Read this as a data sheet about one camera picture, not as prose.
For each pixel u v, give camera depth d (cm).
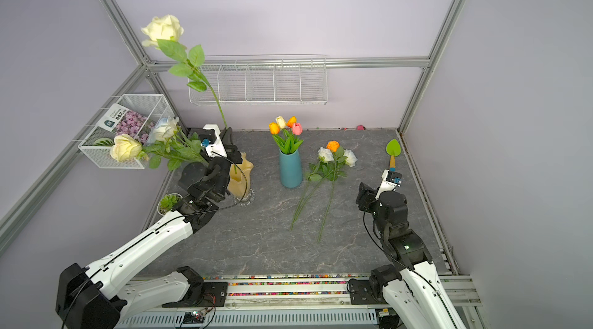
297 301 74
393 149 113
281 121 81
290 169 89
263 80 99
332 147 108
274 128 78
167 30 46
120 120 74
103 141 71
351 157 104
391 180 62
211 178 52
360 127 124
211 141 54
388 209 53
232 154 60
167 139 69
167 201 83
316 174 100
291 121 82
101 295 40
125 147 57
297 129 77
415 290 47
